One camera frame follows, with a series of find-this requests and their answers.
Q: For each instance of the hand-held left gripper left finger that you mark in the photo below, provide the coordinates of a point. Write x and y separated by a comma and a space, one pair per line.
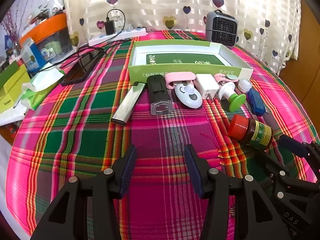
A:
128, 167

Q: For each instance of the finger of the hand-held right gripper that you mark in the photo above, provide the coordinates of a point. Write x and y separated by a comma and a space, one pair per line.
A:
292, 145
280, 177

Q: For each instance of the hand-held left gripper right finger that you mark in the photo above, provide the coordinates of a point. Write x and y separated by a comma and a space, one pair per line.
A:
195, 170

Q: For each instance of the brown jar with red lid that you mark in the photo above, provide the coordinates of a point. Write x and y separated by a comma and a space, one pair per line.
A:
257, 132

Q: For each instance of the blue translucent usb tester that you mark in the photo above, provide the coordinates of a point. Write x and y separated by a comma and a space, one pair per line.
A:
256, 102

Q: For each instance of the white panda-face oval gadget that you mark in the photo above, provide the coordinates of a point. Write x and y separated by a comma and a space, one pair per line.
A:
187, 100

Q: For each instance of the white and green spool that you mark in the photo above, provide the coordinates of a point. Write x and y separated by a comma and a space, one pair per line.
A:
235, 102

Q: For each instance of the white ribbed bottle cap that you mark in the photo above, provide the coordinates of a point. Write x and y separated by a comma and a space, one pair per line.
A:
244, 85

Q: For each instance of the black device with clear cap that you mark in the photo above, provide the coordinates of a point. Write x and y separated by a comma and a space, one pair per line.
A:
156, 87

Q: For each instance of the white plug charger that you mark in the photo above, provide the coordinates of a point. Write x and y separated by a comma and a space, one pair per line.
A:
203, 85

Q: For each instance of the pink clip with grey tab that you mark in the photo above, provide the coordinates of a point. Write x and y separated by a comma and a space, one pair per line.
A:
221, 80

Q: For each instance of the green and white cardboard box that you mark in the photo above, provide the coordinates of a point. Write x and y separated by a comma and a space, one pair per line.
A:
150, 71

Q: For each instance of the pink and green plaid tablecloth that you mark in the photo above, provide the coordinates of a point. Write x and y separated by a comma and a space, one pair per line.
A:
75, 135

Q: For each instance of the black smartphone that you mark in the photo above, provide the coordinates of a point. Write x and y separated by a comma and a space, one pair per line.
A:
77, 72

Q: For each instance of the green tissue pack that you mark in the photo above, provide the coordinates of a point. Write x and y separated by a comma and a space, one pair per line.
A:
37, 92

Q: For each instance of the white paper sheet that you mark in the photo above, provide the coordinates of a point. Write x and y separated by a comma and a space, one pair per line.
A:
10, 116

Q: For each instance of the white power strip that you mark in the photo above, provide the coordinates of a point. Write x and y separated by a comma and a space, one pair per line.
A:
125, 33

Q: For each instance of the grey desktop fan heater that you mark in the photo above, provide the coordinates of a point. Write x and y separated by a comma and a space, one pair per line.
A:
221, 30

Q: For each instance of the black power adapter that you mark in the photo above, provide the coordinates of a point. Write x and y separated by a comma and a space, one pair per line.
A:
110, 27

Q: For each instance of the yellow-green cardboard box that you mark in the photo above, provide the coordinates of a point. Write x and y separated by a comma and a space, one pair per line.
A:
12, 85

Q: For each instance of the blue and white carton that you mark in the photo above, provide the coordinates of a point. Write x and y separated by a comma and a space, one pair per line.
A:
32, 57

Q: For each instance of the orange storage bin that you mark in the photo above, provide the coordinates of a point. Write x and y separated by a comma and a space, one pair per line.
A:
50, 25

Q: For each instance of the heart-print curtain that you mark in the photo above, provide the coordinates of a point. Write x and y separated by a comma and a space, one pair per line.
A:
175, 0

